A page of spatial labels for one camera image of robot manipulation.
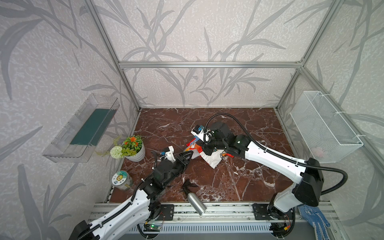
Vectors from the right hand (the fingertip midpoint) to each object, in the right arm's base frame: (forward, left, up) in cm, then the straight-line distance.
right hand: (197, 137), depth 75 cm
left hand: (-6, +1, -3) cm, 6 cm away
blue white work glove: (-32, -57, -22) cm, 69 cm away
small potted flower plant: (-1, +36, -10) cm, 38 cm away
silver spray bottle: (-28, 0, -20) cm, 34 cm away
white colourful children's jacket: (-4, -9, -18) cm, 20 cm away
